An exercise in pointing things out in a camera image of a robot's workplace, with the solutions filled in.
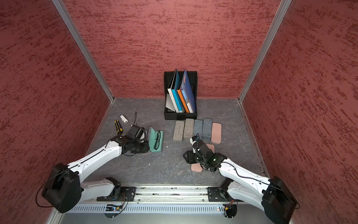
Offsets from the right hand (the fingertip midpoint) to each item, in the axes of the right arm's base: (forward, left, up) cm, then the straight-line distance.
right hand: (187, 158), depth 81 cm
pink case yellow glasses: (-5, -5, -3) cm, 8 cm away
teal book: (+35, +5, +21) cm, 41 cm away
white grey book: (+35, +10, +11) cm, 38 cm away
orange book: (+34, +1, +14) cm, 37 cm away
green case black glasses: (+15, +22, -4) cm, 26 cm away
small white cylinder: (+32, +47, -2) cm, 57 cm away
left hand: (+5, +25, +1) cm, 25 cm away
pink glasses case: (+19, -22, -5) cm, 30 cm away
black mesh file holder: (+34, +10, -1) cm, 35 cm away
